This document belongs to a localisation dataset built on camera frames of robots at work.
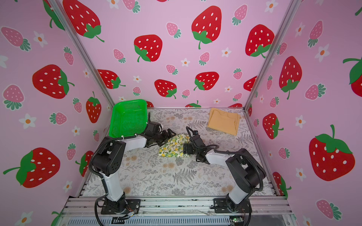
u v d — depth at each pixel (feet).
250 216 2.25
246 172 1.51
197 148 2.34
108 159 1.68
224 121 3.67
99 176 1.72
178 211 2.40
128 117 3.79
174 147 3.13
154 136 2.75
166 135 2.90
